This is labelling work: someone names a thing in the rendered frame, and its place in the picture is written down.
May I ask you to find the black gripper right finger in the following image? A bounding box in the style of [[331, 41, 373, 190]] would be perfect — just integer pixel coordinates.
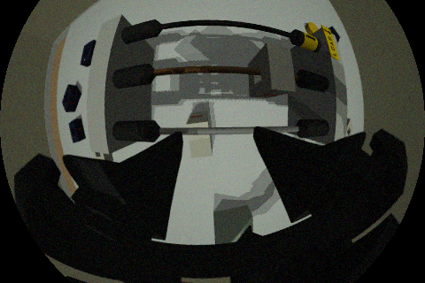
[[254, 126, 366, 223]]

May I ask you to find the small beige block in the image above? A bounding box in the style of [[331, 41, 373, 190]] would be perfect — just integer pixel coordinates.
[[93, 151, 113, 162]]

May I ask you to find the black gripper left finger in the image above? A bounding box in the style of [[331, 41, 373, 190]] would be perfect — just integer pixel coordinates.
[[63, 132, 184, 241]]

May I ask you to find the yellow short cylinder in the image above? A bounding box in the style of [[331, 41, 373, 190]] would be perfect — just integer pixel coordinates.
[[305, 22, 319, 35]]

